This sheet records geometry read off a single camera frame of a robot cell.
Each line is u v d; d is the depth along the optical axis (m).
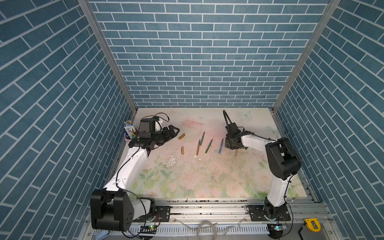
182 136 1.04
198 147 0.99
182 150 0.96
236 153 0.96
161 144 0.71
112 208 0.40
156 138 0.67
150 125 0.63
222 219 0.74
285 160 0.51
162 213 0.74
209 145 0.99
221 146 0.99
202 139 1.02
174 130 0.74
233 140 0.74
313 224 0.69
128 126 0.85
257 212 0.74
